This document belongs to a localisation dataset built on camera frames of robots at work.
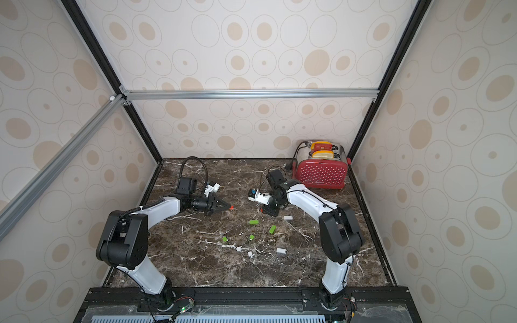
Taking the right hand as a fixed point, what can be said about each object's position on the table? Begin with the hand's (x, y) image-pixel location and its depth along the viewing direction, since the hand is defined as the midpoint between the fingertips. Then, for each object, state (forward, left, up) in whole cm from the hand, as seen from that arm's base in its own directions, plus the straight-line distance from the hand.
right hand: (264, 210), depth 90 cm
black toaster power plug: (+32, -12, -3) cm, 34 cm away
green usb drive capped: (-2, +5, -8) cm, 9 cm away
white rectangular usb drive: (+1, -11, -8) cm, 14 cm away
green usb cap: (-11, +17, -7) cm, 22 cm away
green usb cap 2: (-10, +5, -7) cm, 13 cm away
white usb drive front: (-15, -8, -7) cm, 18 cm away
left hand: (-3, +13, +8) cm, 16 cm away
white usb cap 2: (-17, +6, -7) cm, 19 cm away
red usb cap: (-3, +14, +6) cm, 15 cm away
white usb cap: (-15, +11, -7) cm, 20 cm away
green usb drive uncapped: (-5, -4, -7) cm, 9 cm away
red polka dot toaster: (+21, -26, +10) cm, 34 cm away
